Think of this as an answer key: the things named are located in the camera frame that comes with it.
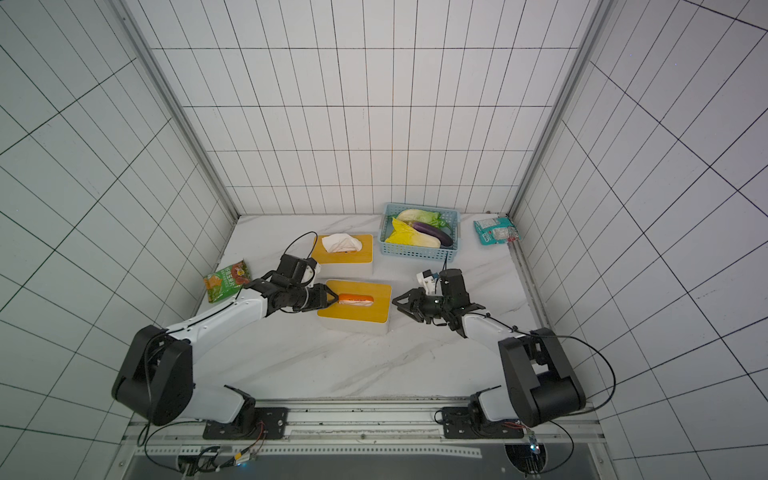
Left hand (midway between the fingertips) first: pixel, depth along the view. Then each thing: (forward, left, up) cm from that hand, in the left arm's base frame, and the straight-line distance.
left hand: (326, 304), depth 87 cm
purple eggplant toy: (+28, -39, -3) cm, 48 cm away
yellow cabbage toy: (+26, -24, +3) cm, 35 cm away
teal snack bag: (+33, -60, -4) cm, 68 cm away
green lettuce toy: (+37, -27, 0) cm, 46 cm away
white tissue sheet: (0, -12, +1) cm, 12 cm away
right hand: (-2, -18, +3) cm, 18 cm away
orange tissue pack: (+1, -9, +2) cm, 10 cm away
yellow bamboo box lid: (+17, -10, +2) cm, 20 cm away
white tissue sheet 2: (+20, -3, +5) cm, 21 cm away
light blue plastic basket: (+40, -43, -3) cm, 59 cm away
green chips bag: (+10, +35, -4) cm, 37 cm away
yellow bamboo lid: (-3, -16, +2) cm, 17 cm away
